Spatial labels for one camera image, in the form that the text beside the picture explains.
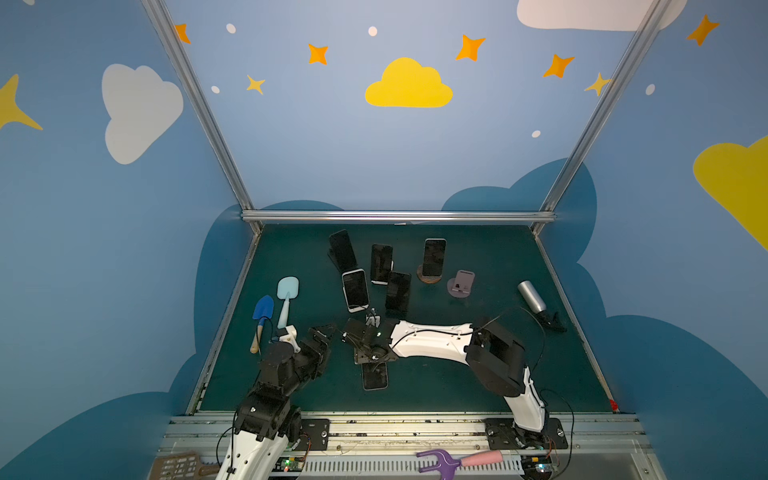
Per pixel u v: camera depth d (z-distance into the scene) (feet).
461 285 3.23
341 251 3.57
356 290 3.47
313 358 2.26
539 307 3.14
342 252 3.57
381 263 3.12
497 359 1.62
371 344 2.13
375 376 2.67
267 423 1.77
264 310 3.16
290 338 2.40
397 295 3.52
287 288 3.34
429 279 3.51
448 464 2.32
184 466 2.30
